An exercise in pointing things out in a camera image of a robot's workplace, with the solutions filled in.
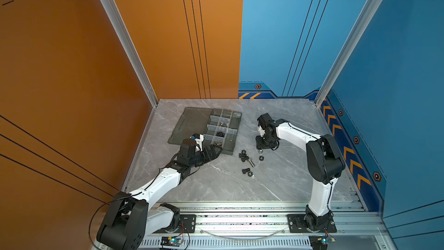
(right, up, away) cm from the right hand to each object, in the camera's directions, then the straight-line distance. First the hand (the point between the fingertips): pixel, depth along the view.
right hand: (259, 146), depth 95 cm
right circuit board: (+20, -35, -26) cm, 48 cm away
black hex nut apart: (-6, -12, -8) cm, 16 cm away
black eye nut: (-23, +7, +7) cm, 24 cm away
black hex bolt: (-8, -11, -7) cm, 15 cm away
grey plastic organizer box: (-24, +11, +7) cm, 27 cm away
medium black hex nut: (+1, -6, -3) cm, 6 cm away
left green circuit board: (-41, -35, -25) cm, 59 cm away
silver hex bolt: (-5, -8, -4) cm, 10 cm away
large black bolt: (-9, -5, -2) cm, 10 cm away
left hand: (-23, 0, -11) cm, 25 cm away
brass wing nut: (-23, +1, +2) cm, 23 cm away
